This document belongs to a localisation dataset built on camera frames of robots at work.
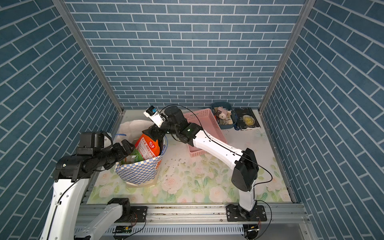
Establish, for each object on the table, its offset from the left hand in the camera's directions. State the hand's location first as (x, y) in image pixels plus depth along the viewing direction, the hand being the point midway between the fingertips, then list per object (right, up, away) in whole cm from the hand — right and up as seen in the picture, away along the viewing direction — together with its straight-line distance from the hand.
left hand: (132, 150), depth 67 cm
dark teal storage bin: (+52, +12, +41) cm, 68 cm away
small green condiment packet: (-2, -5, +7) cm, 8 cm away
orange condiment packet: (+4, 0, +8) cm, 9 cm away
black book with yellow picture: (+66, +15, +48) cm, 83 cm away
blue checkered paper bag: (+4, -11, +1) cm, 12 cm away
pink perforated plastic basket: (+35, +15, +48) cm, 61 cm away
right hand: (+7, +11, +3) cm, 13 cm away
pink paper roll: (+49, +20, +42) cm, 68 cm away
